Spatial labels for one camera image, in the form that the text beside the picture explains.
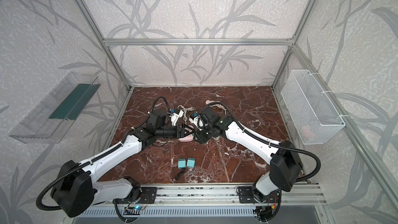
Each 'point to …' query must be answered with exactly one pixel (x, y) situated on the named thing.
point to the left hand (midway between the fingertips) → (193, 128)
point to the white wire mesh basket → (315, 117)
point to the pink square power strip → (188, 138)
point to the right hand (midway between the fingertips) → (197, 131)
